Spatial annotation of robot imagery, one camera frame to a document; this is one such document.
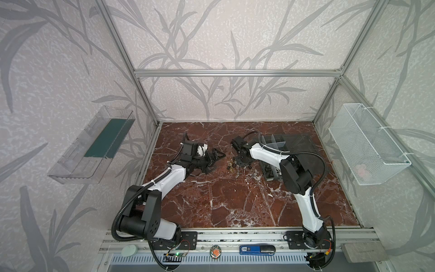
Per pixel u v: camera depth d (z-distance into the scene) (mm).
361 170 737
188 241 725
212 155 772
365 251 683
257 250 681
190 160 693
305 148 1056
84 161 633
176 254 707
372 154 628
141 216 427
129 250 697
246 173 963
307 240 649
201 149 843
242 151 740
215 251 707
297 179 556
